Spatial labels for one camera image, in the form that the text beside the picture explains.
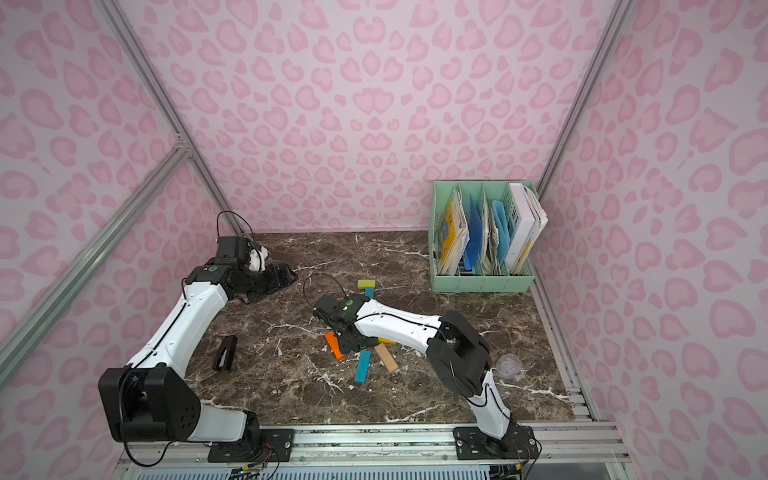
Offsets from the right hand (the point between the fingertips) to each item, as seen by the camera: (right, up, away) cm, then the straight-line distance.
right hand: (355, 343), depth 85 cm
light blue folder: (+43, +32, +2) cm, 54 cm away
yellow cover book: (+29, +31, +6) cm, 43 cm away
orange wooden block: (-7, -2, +5) cm, 9 cm away
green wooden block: (+1, +15, +19) cm, 24 cm away
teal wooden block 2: (+3, -5, +1) cm, 6 cm away
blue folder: (+36, +30, +7) cm, 47 cm away
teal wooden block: (+3, +13, +16) cm, 21 cm away
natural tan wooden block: (+9, -5, +3) cm, 11 cm away
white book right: (+52, +36, +3) cm, 63 cm away
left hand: (-19, +19, -1) cm, 27 cm away
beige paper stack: (+40, +28, +5) cm, 50 cm away
